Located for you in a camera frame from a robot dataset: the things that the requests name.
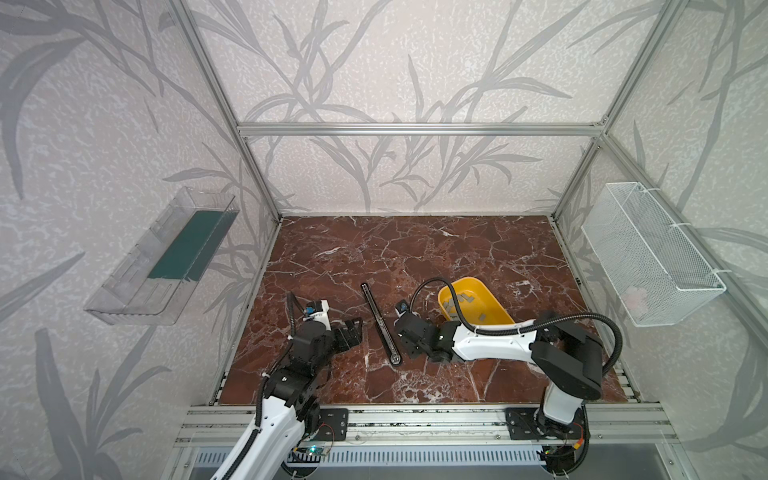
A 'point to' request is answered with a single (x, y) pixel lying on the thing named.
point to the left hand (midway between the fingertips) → (355, 315)
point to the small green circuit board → (315, 451)
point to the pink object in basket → (636, 299)
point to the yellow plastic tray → (476, 301)
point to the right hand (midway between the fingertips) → (408, 326)
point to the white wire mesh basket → (658, 275)
